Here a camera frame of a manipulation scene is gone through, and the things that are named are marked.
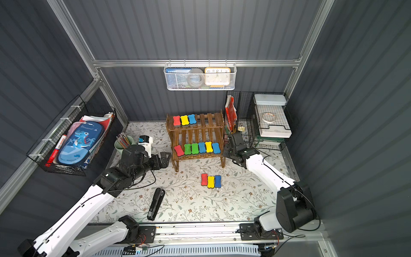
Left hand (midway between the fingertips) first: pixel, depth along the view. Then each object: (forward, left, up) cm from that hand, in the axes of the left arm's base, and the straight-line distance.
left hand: (162, 154), depth 72 cm
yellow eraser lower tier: (+12, -21, -10) cm, 26 cm away
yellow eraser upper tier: (+20, -8, +3) cm, 22 cm away
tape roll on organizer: (+30, -58, -6) cm, 66 cm away
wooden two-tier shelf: (+21, -14, -12) cm, 27 cm away
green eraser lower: (+11, -9, -10) cm, 18 cm away
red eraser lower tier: (+10, -4, -11) cm, 16 cm away
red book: (+48, -38, -18) cm, 64 cm away
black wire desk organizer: (+46, -51, -25) cm, 73 cm away
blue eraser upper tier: (+21, -13, +2) cm, 24 cm away
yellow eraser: (-3, -22, -25) cm, 34 cm away
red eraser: (-1, -18, -24) cm, 31 cm away
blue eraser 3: (-2, -26, -24) cm, 36 cm away
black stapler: (-12, +6, -23) cm, 27 cm away
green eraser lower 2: (+10, -14, -9) cm, 19 cm away
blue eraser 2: (+11, -25, -10) cm, 29 cm away
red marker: (-3, +42, +7) cm, 42 cm away
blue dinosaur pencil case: (+3, +32, +9) cm, 34 cm away
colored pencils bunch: (+16, +27, -10) cm, 33 cm away
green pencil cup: (+15, +31, -13) cm, 37 cm away
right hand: (+11, -33, -11) cm, 36 cm away
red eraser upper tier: (+20, -4, +2) cm, 20 cm away
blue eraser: (+11, -17, -10) cm, 23 cm away
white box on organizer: (+41, -64, -5) cm, 76 cm away
